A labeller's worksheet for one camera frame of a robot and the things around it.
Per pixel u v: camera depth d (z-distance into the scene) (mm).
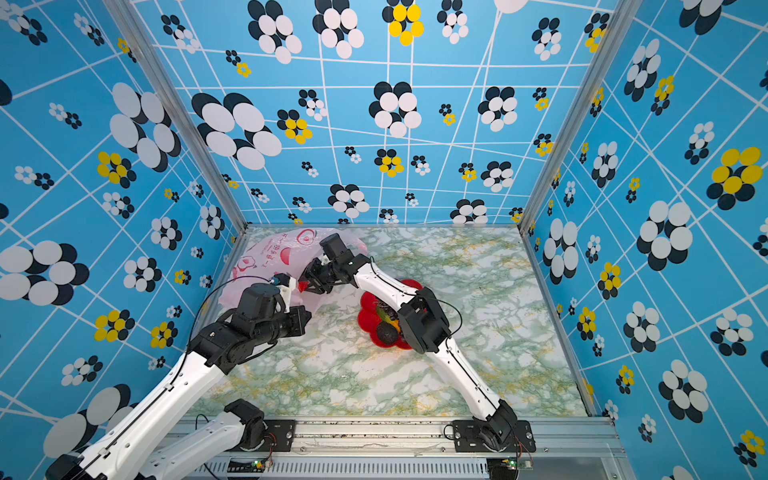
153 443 428
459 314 940
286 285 678
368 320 896
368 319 897
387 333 852
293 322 656
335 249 788
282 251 929
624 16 680
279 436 739
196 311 1010
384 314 897
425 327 629
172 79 820
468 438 725
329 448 722
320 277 847
